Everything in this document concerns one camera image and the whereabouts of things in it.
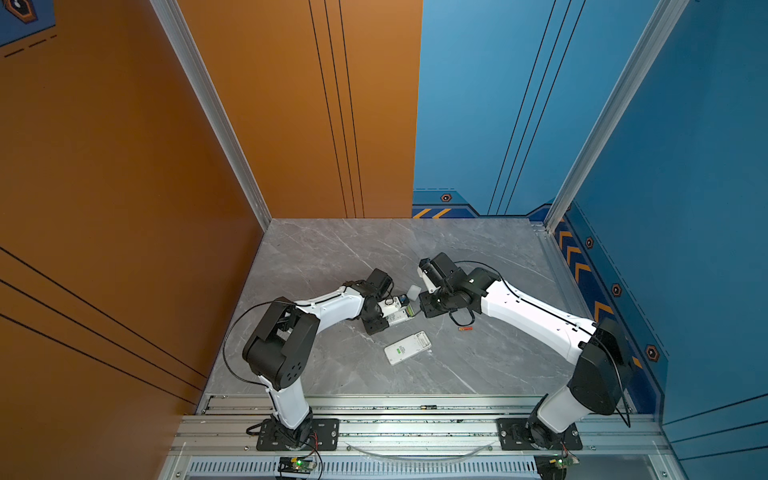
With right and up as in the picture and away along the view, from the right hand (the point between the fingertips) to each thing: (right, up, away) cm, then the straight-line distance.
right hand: (421, 306), depth 82 cm
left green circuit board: (-31, -36, -11) cm, 49 cm away
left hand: (-13, -5, +12) cm, 19 cm away
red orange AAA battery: (+15, -9, +9) cm, 20 cm away
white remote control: (-5, -5, +10) cm, 12 cm away
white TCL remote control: (-4, -13, +5) cm, 14 cm away
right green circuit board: (+30, -36, -12) cm, 48 cm away
